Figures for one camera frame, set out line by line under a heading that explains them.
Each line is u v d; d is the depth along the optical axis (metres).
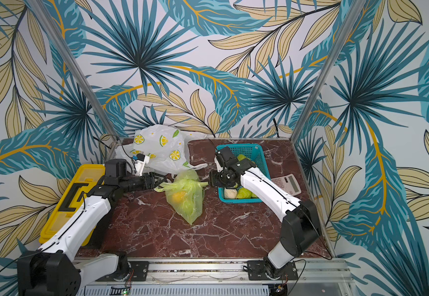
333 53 0.81
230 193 0.88
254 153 1.04
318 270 0.76
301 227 0.43
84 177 0.80
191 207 0.83
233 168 0.58
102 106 1.04
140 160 0.72
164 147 1.00
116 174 0.61
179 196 0.82
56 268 0.38
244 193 0.89
